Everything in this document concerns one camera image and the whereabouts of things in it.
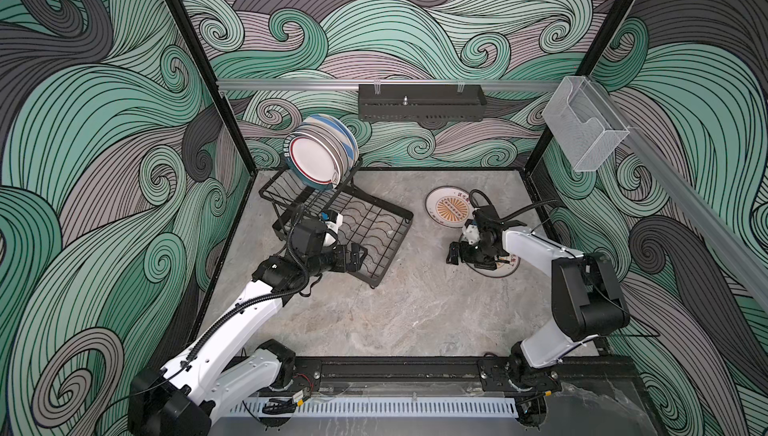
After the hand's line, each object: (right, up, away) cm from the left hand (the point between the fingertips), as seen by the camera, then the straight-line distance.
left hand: (354, 248), depth 77 cm
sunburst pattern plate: (+33, +10, +31) cm, 46 cm away
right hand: (+32, -7, +15) cm, 36 cm away
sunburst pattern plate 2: (+46, -9, +15) cm, 49 cm away
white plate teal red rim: (-14, +24, +11) cm, 30 cm away
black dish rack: (-1, +6, +27) cm, 28 cm away
